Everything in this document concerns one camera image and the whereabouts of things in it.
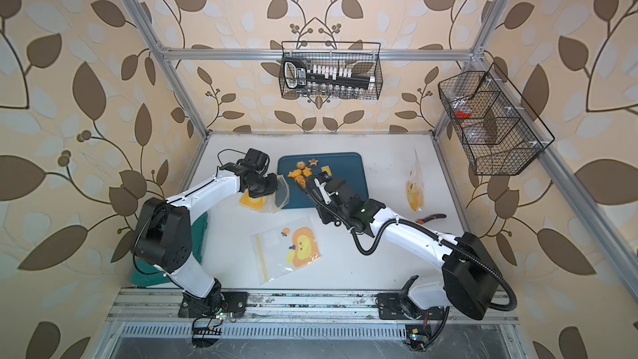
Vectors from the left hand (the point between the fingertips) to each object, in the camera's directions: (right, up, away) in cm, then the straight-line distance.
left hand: (273, 186), depth 91 cm
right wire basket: (+72, +18, -18) cm, 77 cm away
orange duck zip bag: (-1, -6, 0) cm, 6 cm away
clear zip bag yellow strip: (+4, -22, -4) cm, 23 cm away
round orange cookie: (+8, +7, +17) cm, 20 cm away
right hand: (+18, -5, -9) cm, 21 cm away
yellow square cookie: (+20, +6, +14) cm, 25 cm away
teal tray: (+30, +7, +17) cm, 35 cm away
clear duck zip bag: (+52, 0, -3) cm, 52 cm away
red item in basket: (+65, +25, -9) cm, 71 cm away
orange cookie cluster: (+8, +3, +13) cm, 15 cm away
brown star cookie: (+14, +8, +17) cm, 23 cm away
